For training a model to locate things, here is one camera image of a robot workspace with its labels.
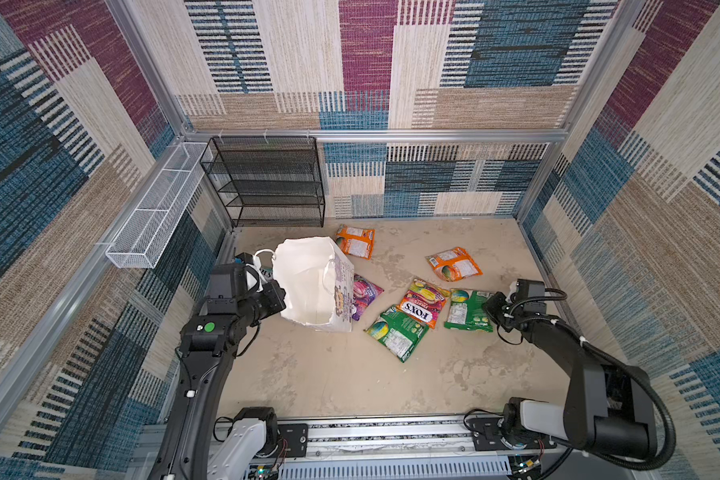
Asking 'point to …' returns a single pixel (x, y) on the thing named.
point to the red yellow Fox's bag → (423, 302)
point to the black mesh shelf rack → (267, 181)
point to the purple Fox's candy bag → (364, 294)
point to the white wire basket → (148, 233)
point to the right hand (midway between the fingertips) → (482, 306)
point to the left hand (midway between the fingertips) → (285, 286)
